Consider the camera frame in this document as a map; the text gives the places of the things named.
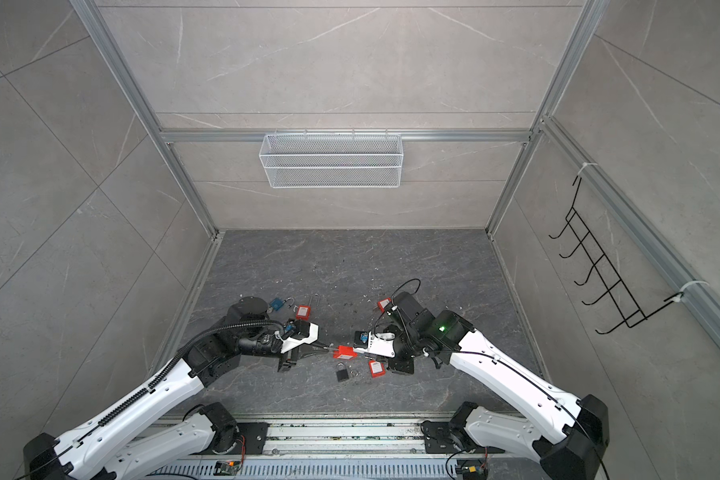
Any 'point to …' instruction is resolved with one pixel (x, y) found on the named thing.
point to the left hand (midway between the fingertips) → (325, 339)
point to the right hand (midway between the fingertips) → (382, 349)
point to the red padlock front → (377, 369)
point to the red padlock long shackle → (303, 312)
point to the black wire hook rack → (617, 294)
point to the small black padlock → (341, 372)
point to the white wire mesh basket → (331, 161)
